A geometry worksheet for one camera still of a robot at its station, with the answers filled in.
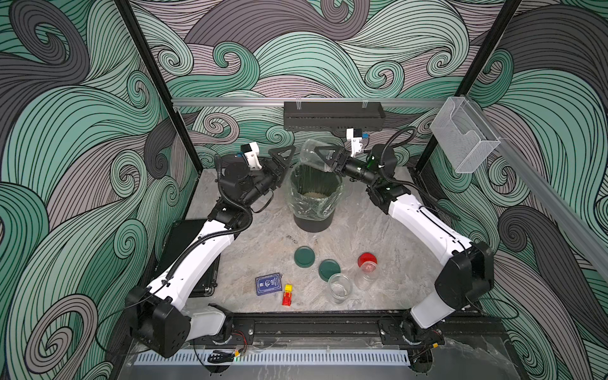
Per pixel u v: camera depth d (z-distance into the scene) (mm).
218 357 715
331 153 655
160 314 374
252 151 629
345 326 754
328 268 858
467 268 421
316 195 1033
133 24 734
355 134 669
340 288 815
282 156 584
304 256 901
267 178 602
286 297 792
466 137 780
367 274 864
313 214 833
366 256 895
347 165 656
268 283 815
